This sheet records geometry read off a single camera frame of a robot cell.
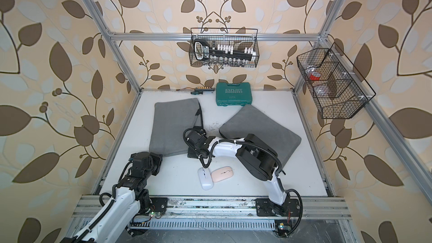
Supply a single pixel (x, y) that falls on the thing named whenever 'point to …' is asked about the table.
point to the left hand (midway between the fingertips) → (161, 152)
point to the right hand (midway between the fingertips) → (191, 153)
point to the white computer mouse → (206, 178)
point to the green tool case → (233, 94)
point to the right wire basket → (338, 84)
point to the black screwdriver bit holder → (204, 89)
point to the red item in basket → (312, 77)
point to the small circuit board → (283, 230)
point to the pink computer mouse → (223, 174)
